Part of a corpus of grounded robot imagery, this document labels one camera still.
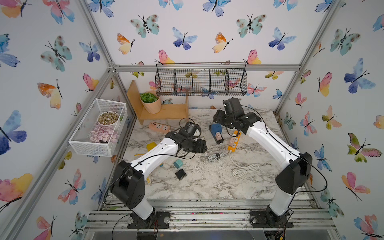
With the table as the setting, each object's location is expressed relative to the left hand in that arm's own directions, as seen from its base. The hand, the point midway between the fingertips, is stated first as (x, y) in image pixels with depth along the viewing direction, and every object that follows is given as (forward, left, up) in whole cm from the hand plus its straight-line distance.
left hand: (204, 147), depth 83 cm
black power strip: (+12, -11, -13) cm, 21 cm away
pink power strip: (+25, +30, -12) cm, 41 cm away
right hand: (+12, -8, +11) cm, 19 cm away
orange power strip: (+13, -23, -13) cm, 30 cm away
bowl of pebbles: (+5, +46, +19) cm, 50 cm away
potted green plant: (+34, +34, +4) cm, 48 cm away
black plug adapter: (-9, +14, -13) cm, 21 cm away
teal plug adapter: (-3, +15, -13) cm, 20 cm away
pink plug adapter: (+14, -10, -9) cm, 19 cm away
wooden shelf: (+36, +25, -7) cm, 44 cm away
